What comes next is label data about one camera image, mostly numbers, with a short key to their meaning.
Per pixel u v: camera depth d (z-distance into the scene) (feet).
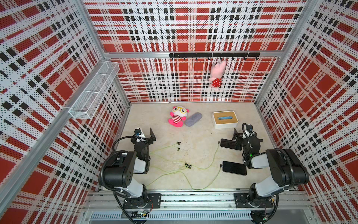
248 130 2.52
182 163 2.89
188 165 2.82
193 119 3.50
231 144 2.95
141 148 2.24
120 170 1.51
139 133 2.46
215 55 2.98
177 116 3.42
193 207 2.40
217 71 2.99
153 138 2.76
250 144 2.26
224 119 3.52
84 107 2.26
